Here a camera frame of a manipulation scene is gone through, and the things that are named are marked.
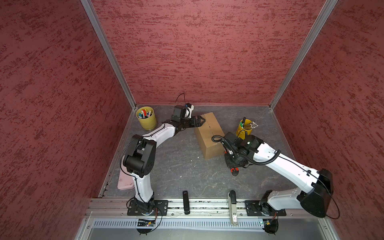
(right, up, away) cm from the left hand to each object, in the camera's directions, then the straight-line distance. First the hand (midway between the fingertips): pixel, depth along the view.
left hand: (200, 123), depth 92 cm
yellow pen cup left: (-35, +3, +3) cm, 35 cm away
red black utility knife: (+16, -23, -23) cm, 36 cm away
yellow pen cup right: (+30, -4, +5) cm, 30 cm away
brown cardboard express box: (+3, -5, -7) cm, 9 cm away
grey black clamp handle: (+16, -42, -20) cm, 49 cm away
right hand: (+15, -22, -18) cm, 32 cm away
